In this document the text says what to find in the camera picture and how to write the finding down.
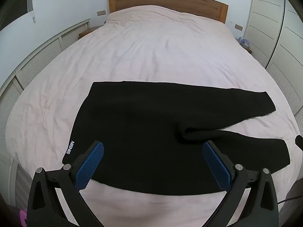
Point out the bed with pink sheet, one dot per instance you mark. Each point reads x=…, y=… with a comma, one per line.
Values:
x=153, y=47

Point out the wooden headboard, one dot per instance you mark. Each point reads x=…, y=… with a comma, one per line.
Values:
x=165, y=0

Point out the wooden nightstand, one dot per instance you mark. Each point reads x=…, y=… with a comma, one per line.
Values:
x=247, y=48
x=88, y=30

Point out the pink thing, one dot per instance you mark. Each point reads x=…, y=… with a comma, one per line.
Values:
x=23, y=217

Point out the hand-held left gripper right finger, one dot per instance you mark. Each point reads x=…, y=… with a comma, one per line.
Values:
x=216, y=165

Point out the grey wall switch plate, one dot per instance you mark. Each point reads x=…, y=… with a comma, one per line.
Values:
x=101, y=12
x=238, y=27

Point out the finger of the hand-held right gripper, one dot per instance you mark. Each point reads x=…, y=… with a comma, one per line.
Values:
x=299, y=142

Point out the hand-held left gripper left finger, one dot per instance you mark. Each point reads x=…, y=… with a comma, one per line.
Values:
x=91, y=163

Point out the black pants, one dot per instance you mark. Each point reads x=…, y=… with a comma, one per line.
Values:
x=146, y=127

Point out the white louvered cabinet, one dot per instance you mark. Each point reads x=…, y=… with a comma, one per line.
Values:
x=35, y=59

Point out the small clutter on nightstand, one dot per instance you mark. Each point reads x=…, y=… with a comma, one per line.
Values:
x=243, y=41

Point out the white wardrobe doors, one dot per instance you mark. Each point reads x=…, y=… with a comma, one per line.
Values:
x=277, y=23

